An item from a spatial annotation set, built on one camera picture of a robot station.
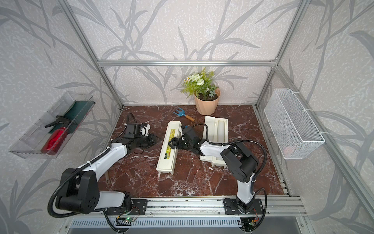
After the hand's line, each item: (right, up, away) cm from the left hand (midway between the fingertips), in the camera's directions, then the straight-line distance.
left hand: (160, 139), depth 86 cm
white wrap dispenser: (+6, -9, -3) cm, 11 cm away
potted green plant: (+29, +30, +20) cm, 47 cm away
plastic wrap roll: (+38, +4, +13) cm, 41 cm away
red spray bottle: (-37, +5, -26) cm, 45 cm away
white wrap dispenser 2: (+31, +11, +16) cm, 37 cm away
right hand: (+7, -3, +3) cm, 9 cm away
